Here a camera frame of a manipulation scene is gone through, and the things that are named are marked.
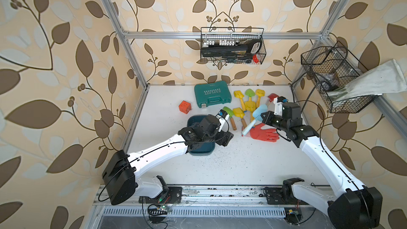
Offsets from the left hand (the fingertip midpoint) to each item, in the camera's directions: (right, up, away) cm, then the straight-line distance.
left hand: (228, 133), depth 75 cm
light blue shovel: (+16, +8, +7) cm, 19 cm away
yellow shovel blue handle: (+12, +20, +39) cm, 45 cm away
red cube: (-25, +11, +27) cm, 38 cm away
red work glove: (+20, -4, +19) cm, 28 cm away
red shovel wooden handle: (+36, +18, +40) cm, 57 cm away
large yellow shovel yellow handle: (+18, +12, +29) cm, 36 cm away
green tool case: (-7, +21, +34) cm, 40 cm away
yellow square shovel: (+9, +8, +27) cm, 29 cm away
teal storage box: (-11, -11, +12) cm, 19 cm away
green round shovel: (+4, +8, +29) cm, 30 cm away
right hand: (+18, +9, +6) cm, 20 cm away
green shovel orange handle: (+20, +21, +40) cm, 50 cm away
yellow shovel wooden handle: (+28, +21, +40) cm, 53 cm away
